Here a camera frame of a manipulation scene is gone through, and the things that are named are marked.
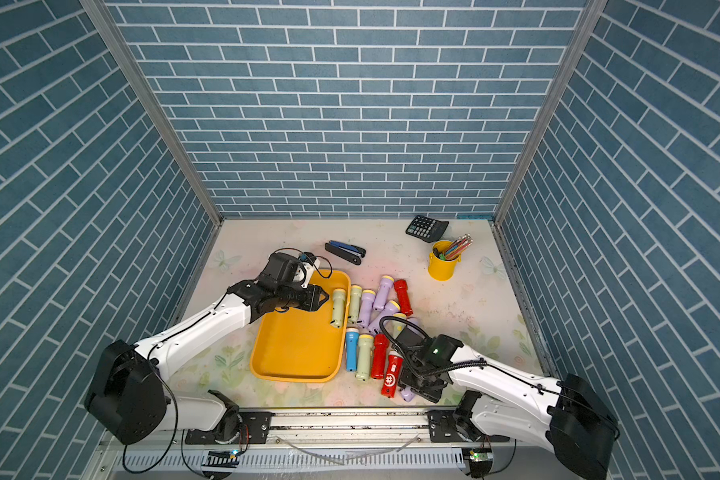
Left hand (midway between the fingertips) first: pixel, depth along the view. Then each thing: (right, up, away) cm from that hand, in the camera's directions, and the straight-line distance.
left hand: (330, 297), depth 83 cm
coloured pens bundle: (+39, +15, +10) cm, 43 cm away
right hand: (+21, -24, -5) cm, 33 cm away
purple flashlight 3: (+18, -5, +9) cm, 21 cm away
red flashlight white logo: (+18, -18, -1) cm, 26 cm away
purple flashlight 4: (+21, -24, -6) cm, 33 cm away
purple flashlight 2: (+16, +2, +15) cm, 23 cm away
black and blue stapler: (+3, +12, +25) cm, 28 cm away
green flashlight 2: (+10, -15, +1) cm, 18 cm away
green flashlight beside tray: (+6, -4, +10) cm, 12 cm away
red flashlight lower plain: (+14, -17, +1) cm, 22 cm away
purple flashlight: (+10, -5, +10) cm, 15 cm away
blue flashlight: (+6, -14, +1) cm, 15 cm away
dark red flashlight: (+22, -2, +13) cm, 26 cm away
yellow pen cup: (+34, +7, +14) cm, 37 cm away
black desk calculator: (+33, +21, +32) cm, 51 cm away
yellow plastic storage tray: (-8, -15, +2) cm, 17 cm away
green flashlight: (+1, -5, +8) cm, 10 cm away
